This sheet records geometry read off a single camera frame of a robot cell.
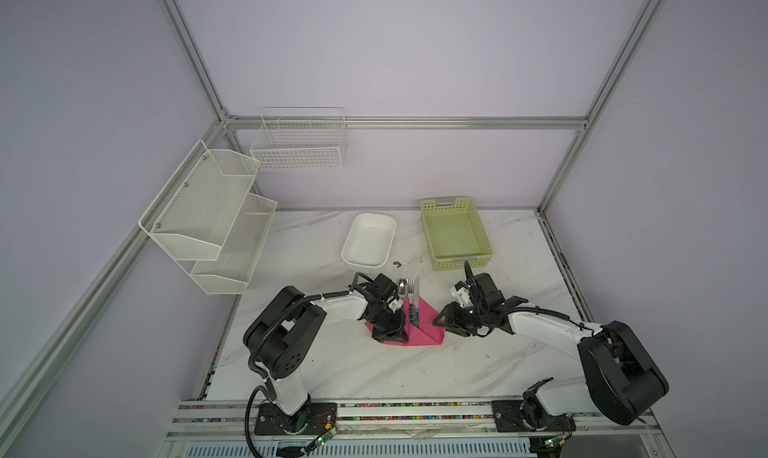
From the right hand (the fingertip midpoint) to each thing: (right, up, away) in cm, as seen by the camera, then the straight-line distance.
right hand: (437, 323), depth 85 cm
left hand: (-9, -5, 0) cm, 10 cm away
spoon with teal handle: (-9, +8, +11) cm, 17 cm away
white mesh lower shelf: (-55, +15, -9) cm, 58 cm away
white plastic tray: (-22, +24, +26) cm, 42 cm away
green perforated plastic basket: (+11, +27, +30) cm, 42 cm away
